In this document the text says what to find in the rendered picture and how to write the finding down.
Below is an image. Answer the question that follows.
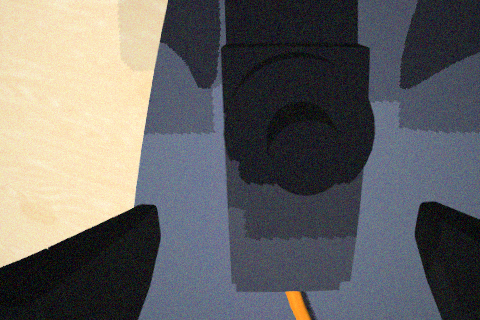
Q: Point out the grey-blue flat plate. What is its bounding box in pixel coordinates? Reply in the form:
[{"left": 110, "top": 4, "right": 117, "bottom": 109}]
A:
[{"left": 133, "top": 0, "right": 480, "bottom": 320}]

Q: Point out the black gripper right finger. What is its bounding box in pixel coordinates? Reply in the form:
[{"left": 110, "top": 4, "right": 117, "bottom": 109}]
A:
[{"left": 415, "top": 201, "right": 480, "bottom": 320}]

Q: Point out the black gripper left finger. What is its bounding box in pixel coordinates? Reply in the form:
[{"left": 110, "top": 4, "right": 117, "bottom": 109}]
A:
[{"left": 0, "top": 204, "right": 161, "bottom": 320}]

